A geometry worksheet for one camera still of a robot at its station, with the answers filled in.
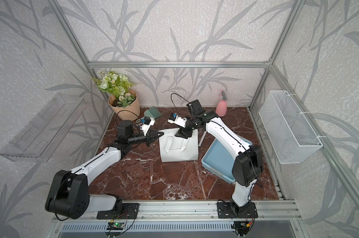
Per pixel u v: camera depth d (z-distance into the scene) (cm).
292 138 60
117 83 94
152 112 116
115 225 71
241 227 71
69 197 41
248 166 46
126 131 64
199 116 61
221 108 111
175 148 83
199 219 72
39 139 66
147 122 70
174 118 69
